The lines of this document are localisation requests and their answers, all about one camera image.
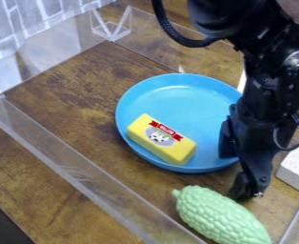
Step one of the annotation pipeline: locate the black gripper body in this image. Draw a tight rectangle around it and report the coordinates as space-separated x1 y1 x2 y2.
229 104 299 189

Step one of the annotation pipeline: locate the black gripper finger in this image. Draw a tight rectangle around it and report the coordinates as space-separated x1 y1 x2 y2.
229 172 265 200
219 119 237 158

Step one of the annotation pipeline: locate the green bitter melon toy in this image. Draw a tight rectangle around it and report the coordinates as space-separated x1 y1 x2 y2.
172 186 272 244

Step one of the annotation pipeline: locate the blue round tray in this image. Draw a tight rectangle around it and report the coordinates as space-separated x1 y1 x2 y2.
116 73 241 173

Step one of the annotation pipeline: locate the yellow butter brick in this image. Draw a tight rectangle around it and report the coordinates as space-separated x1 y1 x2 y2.
127 113 197 165

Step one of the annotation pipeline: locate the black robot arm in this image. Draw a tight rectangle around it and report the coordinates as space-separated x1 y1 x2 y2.
188 0 299 199

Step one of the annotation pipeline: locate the white patterned curtain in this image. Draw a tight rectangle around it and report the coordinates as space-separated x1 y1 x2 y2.
0 0 116 59

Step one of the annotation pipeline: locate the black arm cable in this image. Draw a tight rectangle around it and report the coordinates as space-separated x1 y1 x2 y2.
149 0 220 49

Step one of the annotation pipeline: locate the clear acrylic enclosure wall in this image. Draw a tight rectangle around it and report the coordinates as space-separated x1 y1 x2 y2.
0 6 299 244

